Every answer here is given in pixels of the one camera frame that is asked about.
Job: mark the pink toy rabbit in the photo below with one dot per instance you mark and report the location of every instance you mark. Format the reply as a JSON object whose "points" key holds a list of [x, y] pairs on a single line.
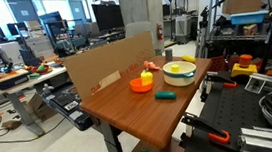
{"points": [[150, 65]]}

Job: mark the yellow toy pepper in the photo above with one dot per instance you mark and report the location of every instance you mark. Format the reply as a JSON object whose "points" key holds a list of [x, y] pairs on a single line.
{"points": [[147, 77]]}

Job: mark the teal oval toy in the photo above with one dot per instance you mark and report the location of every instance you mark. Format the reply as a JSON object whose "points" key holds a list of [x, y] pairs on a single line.
{"points": [[165, 95]]}

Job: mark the yellow toy corn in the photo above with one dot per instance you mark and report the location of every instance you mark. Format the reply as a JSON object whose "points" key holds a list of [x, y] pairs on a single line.
{"points": [[189, 59]]}

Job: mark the red bowl with toy fruit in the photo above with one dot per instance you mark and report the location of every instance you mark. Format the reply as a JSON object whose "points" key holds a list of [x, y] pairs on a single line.
{"points": [[41, 69]]}

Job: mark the yellow toy box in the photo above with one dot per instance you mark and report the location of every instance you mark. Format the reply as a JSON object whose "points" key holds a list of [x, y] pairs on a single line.
{"points": [[250, 30]]}

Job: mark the orange plastic bowl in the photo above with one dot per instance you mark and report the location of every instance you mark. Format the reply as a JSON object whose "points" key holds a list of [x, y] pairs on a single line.
{"points": [[138, 87]]}

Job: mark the brown cardboard panel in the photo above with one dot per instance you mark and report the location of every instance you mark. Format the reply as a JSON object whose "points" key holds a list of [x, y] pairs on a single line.
{"points": [[108, 62]]}

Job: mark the gray cylinder cup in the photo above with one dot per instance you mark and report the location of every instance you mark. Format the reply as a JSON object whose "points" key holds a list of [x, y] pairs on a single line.
{"points": [[168, 54]]}

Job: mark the yellow cylinder block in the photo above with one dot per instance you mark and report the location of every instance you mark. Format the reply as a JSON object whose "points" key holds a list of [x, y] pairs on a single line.
{"points": [[175, 68]]}

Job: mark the white pot teal band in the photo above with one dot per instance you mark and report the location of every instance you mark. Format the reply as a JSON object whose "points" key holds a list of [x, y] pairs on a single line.
{"points": [[176, 80]]}

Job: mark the red fire extinguisher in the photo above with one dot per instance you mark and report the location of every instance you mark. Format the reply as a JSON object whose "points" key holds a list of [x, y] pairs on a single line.
{"points": [[160, 31]]}

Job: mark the black computer monitor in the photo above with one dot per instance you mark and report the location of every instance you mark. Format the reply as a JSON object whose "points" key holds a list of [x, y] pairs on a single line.
{"points": [[107, 16]]}

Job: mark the gray concrete pillar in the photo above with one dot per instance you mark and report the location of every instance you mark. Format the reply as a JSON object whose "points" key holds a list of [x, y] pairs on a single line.
{"points": [[139, 8]]}

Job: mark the gray table leg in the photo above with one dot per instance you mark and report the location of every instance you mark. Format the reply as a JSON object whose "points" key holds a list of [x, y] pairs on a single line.
{"points": [[112, 142]]}

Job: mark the black flat device with labels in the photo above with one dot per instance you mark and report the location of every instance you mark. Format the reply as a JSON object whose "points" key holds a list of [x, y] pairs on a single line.
{"points": [[68, 106]]}

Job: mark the small cardboard box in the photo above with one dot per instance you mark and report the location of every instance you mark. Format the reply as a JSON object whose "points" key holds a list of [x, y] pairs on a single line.
{"points": [[40, 107]]}

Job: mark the black perforated mounting board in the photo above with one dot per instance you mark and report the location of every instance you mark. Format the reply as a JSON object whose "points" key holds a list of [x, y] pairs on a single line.
{"points": [[233, 110]]}

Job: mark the yellow emergency stop button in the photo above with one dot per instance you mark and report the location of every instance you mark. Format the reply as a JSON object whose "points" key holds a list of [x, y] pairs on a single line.
{"points": [[245, 67]]}

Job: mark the white desk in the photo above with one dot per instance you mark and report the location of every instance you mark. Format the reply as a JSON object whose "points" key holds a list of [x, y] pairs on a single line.
{"points": [[19, 85]]}

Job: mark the blue plastic bin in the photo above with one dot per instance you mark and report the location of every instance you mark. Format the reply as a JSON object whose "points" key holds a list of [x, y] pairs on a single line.
{"points": [[249, 18]]}

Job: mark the black orange desk device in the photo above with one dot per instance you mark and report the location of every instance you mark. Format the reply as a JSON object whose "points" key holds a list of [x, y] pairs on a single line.
{"points": [[9, 79]]}

